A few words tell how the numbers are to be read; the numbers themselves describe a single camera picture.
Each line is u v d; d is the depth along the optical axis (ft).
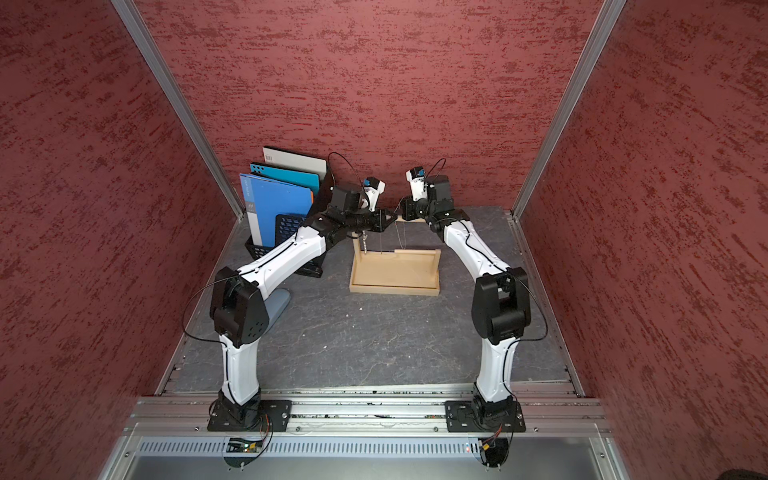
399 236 3.69
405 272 3.35
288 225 2.86
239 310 1.63
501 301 1.69
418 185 2.66
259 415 2.26
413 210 2.66
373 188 2.50
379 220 2.48
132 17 2.33
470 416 2.42
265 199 2.94
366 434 2.41
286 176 3.03
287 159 3.26
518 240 3.86
